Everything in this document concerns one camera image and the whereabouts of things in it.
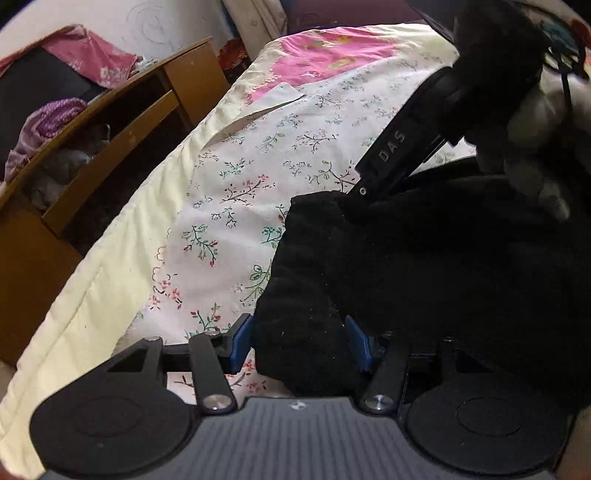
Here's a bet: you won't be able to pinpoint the beige curtain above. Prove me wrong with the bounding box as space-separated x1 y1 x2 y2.
222 0 288 37

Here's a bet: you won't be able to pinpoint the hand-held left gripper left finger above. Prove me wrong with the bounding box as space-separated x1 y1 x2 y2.
105 314 254 415

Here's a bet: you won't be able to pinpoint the red patterned cloth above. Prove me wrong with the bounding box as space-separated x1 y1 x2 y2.
219 37 253 75

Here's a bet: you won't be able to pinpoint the black pants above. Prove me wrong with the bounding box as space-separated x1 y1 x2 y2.
253 178 591 409

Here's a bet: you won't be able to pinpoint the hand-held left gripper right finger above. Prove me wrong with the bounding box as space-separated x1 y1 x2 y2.
345 316 492 415

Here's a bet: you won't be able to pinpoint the grey cloth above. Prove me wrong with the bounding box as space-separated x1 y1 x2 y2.
28 124 112 210

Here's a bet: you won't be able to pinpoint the purple knitted cloth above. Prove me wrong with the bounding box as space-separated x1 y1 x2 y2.
4 98 89 184

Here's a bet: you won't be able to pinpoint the purple upholstered window bench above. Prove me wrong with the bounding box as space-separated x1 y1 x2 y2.
285 0 416 34

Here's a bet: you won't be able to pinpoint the person's right hand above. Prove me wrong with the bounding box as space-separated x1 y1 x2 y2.
475 83 574 223

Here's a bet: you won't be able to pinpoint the black television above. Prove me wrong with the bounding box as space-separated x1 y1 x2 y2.
0 46 108 155

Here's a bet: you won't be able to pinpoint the black cable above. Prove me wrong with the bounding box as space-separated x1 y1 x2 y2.
542 9 589 118

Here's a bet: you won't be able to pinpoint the person's right forearm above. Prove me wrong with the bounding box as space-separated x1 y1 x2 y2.
455 0 552 148

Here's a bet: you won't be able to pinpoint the pink floral cloth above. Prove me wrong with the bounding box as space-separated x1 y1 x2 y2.
41 25 145 92

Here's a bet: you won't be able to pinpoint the floral bed quilt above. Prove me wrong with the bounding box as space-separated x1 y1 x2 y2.
0 23 483 480

